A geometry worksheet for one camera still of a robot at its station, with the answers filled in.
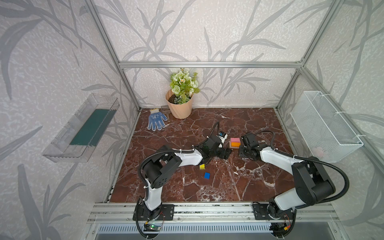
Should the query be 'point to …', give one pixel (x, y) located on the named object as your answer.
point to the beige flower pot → (180, 111)
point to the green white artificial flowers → (184, 85)
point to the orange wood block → (235, 144)
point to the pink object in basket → (317, 152)
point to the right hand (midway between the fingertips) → (242, 146)
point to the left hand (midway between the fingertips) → (228, 144)
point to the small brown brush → (165, 108)
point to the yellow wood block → (202, 166)
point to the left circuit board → (153, 227)
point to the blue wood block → (207, 175)
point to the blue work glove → (155, 116)
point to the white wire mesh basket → (327, 135)
